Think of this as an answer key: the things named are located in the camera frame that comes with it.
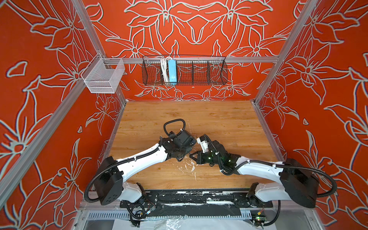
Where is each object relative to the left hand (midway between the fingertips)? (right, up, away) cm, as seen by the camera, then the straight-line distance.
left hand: (191, 147), depth 79 cm
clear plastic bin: (-59, +45, +13) cm, 75 cm away
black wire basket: (+1, +49, +17) cm, 52 cm away
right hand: (-2, -5, -2) cm, 6 cm away
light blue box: (-11, +45, +10) cm, 48 cm away
